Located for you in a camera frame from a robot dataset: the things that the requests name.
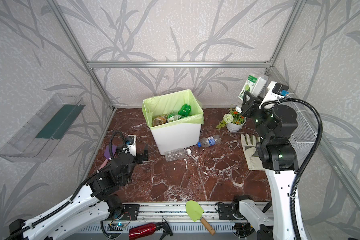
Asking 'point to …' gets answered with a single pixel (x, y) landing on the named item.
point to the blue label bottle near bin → (209, 141)
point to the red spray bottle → (147, 231)
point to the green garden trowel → (195, 211)
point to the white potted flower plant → (233, 120)
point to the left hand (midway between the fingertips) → (141, 140)
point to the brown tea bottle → (160, 120)
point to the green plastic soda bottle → (174, 117)
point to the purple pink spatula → (107, 154)
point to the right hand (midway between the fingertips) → (247, 88)
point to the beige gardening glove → (249, 143)
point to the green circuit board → (115, 227)
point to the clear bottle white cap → (172, 155)
